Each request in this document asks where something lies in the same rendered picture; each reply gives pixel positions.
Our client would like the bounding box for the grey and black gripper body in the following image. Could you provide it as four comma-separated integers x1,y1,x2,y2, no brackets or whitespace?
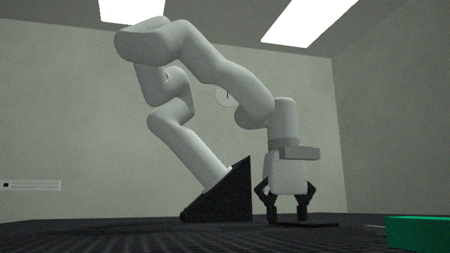
262,149,308,195

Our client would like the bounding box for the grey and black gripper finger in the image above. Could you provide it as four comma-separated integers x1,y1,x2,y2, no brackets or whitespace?
294,181,316,221
254,177,278,225

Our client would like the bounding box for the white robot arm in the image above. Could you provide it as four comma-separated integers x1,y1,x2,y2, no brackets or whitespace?
113,15,321,194

